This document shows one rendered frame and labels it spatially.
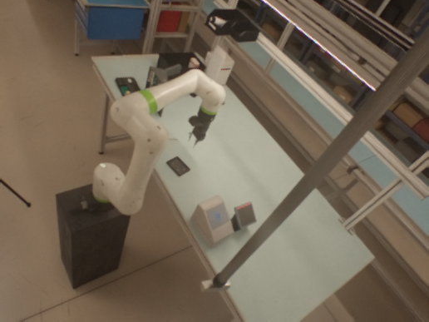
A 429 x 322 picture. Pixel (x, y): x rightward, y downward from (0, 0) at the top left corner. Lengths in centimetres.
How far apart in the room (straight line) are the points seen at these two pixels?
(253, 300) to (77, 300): 129
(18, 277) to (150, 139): 155
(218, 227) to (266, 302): 38
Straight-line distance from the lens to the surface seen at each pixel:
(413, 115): 481
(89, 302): 232
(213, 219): 138
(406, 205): 265
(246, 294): 143
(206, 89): 145
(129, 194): 138
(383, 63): 120
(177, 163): 167
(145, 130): 116
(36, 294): 236
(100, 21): 337
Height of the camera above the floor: 223
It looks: 43 degrees down
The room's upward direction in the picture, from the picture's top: 25 degrees clockwise
